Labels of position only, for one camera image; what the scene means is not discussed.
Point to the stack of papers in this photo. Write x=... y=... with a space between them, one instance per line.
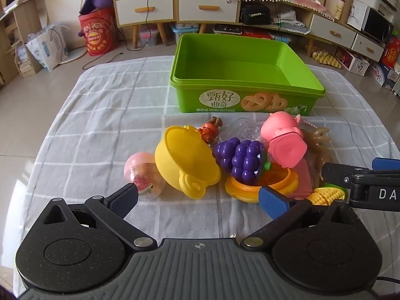
x=289 y=22

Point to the white paper bag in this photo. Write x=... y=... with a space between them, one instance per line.
x=47 y=48

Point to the brown toy deer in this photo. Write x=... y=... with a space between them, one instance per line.
x=318 y=150

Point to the grey checked tablecloth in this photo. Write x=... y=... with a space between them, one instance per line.
x=109 y=115

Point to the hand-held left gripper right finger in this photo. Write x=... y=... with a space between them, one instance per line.
x=273 y=201

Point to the clear plastic toy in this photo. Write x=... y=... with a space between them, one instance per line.
x=243 y=129

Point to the wooden low cabinet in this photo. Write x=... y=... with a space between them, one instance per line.
x=281 y=6

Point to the black white microwave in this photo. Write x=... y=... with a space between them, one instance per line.
x=375 y=25

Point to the white tall tube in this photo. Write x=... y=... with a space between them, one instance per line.
x=341 y=3

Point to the red white cardboard box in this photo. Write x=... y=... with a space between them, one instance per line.
x=353 y=62

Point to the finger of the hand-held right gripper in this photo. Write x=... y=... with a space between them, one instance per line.
x=336 y=175
x=387 y=164

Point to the purple toy grapes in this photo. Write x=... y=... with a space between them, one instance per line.
x=240 y=157

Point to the pink toy block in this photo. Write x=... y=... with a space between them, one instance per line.
x=301 y=181

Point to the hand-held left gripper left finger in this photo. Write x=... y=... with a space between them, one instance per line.
x=125 y=198

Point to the yellow egg tray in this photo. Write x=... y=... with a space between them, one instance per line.
x=326 y=57

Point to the pink bead stick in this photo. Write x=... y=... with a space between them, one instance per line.
x=307 y=122

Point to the red printed bucket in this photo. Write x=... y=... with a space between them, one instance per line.
x=97 y=34

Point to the black case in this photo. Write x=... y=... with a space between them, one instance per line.
x=254 y=14

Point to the yellow toy pot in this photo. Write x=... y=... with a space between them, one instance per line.
x=184 y=159

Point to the pink clear capsule ball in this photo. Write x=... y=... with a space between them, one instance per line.
x=140 y=165

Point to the white blue carton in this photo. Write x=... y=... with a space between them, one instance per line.
x=386 y=75

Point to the pink toy pig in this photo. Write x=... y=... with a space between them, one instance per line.
x=286 y=145

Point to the red gift box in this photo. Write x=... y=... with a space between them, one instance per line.
x=390 y=51

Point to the yellow toy corn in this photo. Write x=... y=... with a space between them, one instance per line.
x=325 y=195

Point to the orange toy figure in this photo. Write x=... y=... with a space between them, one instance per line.
x=207 y=131

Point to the orange toy bowl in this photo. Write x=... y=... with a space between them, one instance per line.
x=243 y=190

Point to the clear storage bin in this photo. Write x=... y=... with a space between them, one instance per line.
x=184 y=31
x=148 y=36

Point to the white drawer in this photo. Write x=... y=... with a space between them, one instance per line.
x=368 y=48
x=207 y=6
x=143 y=9
x=332 y=31

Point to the green plastic box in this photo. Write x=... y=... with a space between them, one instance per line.
x=237 y=65

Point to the wooden desk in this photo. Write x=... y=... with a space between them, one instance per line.
x=22 y=15

